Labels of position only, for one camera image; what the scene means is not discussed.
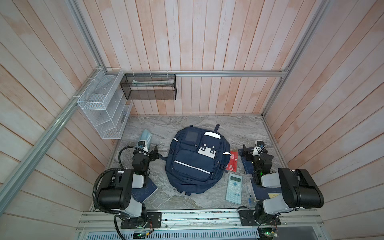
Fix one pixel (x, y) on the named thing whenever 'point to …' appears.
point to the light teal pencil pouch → (147, 136)
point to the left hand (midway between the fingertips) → (149, 147)
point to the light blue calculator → (234, 189)
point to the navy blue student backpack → (197, 159)
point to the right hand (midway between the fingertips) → (252, 144)
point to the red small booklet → (233, 162)
